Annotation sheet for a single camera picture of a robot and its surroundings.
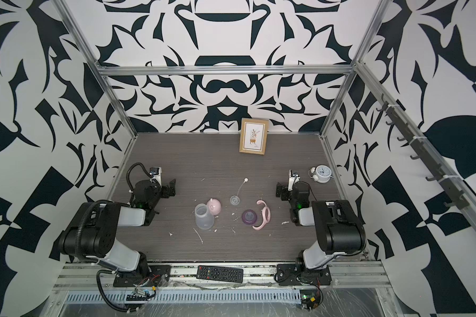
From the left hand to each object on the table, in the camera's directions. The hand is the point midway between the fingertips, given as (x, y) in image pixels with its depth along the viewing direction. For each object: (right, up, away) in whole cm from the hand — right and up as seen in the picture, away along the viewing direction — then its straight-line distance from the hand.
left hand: (161, 176), depth 95 cm
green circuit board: (+62, -41, -24) cm, 78 cm away
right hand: (+60, -2, +1) cm, 60 cm away
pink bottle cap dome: (+26, -12, -7) cm, 29 cm away
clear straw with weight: (+35, -10, -3) cm, 36 cm away
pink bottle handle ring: (+48, -18, -10) cm, 52 cm away
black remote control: (+29, -34, -21) cm, 49 cm away
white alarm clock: (+77, +1, +4) cm, 77 cm away
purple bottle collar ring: (+41, -17, -8) cm, 45 cm away
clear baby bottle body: (+22, -17, -10) cm, 30 cm away
